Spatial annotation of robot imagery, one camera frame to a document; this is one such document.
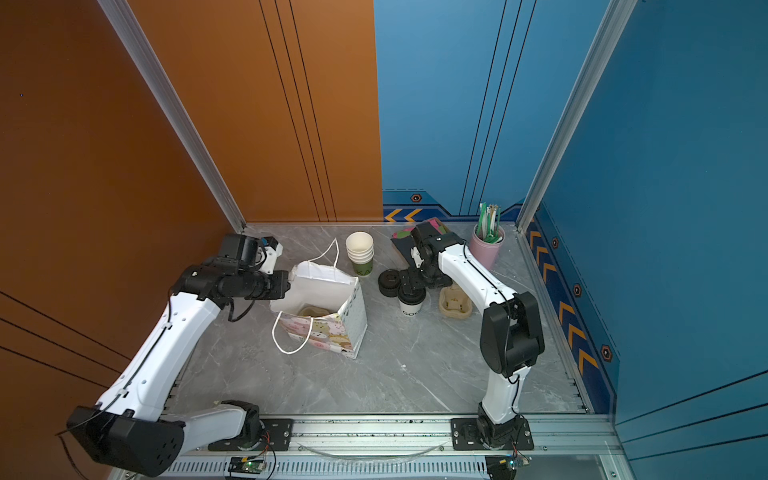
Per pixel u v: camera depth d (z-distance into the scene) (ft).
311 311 3.00
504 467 2.32
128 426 1.21
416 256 2.42
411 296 2.82
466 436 2.38
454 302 3.15
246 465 2.33
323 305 2.99
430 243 2.11
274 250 2.25
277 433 2.43
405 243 3.63
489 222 3.15
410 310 2.99
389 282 3.21
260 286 2.03
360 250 3.06
